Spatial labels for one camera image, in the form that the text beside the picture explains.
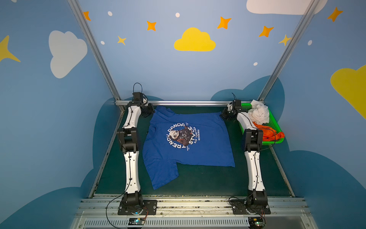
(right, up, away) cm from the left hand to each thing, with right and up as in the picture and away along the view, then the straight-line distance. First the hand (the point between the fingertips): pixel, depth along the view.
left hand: (155, 109), depth 107 cm
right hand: (+52, -2, +9) cm, 53 cm away
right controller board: (+59, -61, -35) cm, 92 cm away
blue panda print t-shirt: (+14, -20, -3) cm, 24 cm away
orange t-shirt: (+79, -17, -14) cm, 82 cm away
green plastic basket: (+87, -11, -4) cm, 88 cm away
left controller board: (-2, -60, -36) cm, 70 cm away
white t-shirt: (+78, -3, -3) cm, 78 cm away
